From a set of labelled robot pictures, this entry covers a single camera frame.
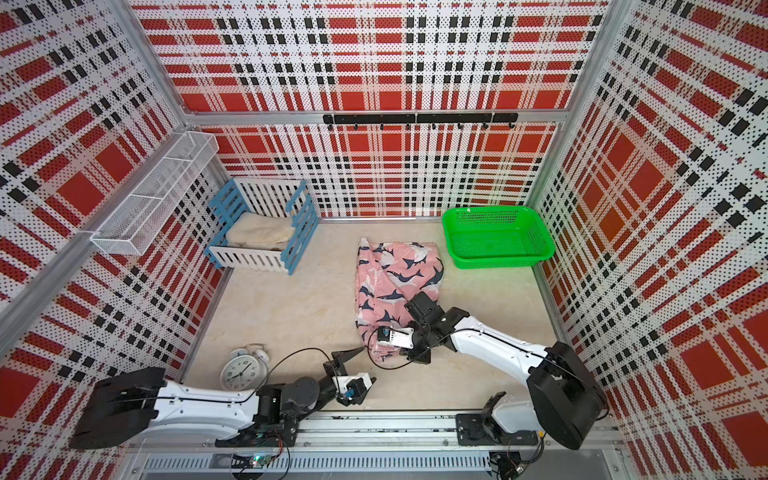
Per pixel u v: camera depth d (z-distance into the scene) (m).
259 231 1.09
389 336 0.70
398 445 0.73
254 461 0.70
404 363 0.58
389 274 1.04
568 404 0.41
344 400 0.68
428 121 0.91
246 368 0.80
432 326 0.64
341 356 0.69
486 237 1.14
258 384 0.77
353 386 0.61
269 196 1.14
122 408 0.47
